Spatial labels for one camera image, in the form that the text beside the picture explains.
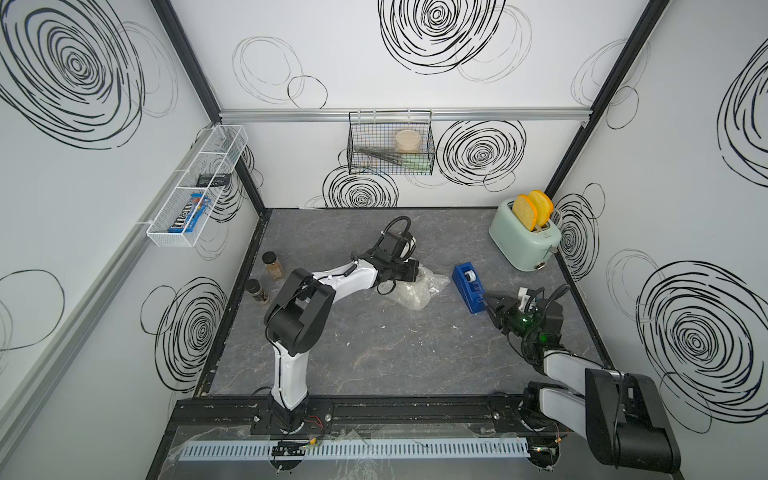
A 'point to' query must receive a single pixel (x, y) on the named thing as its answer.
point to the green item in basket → (416, 161)
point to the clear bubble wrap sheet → (414, 295)
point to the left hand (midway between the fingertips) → (417, 271)
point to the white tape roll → (470, 275)
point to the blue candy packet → (184, 217)
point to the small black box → (219, 180)
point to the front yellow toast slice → (525, 211)
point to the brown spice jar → (273, 265)
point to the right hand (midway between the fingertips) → (486, 299)
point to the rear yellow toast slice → (544, 207)
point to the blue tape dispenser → (458, 274)
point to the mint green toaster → (520, 247)
